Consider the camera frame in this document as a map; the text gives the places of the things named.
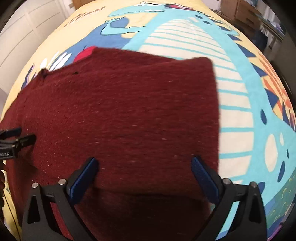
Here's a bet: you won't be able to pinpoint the dark red knit sweater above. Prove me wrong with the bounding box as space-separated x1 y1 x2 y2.
1 48 219 240

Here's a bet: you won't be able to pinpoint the person's left hand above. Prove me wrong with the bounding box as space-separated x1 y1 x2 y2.
0 162 6 208

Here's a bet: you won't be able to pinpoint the yellow dinosaur print bedspread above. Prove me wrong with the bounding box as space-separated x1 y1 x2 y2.
1 1 295 240

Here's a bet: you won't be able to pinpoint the white wardrobe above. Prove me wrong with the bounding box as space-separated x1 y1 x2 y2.
0 0 75 93

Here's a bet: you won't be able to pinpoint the brown cardboard boxes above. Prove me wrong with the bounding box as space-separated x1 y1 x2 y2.
220 0 261 29

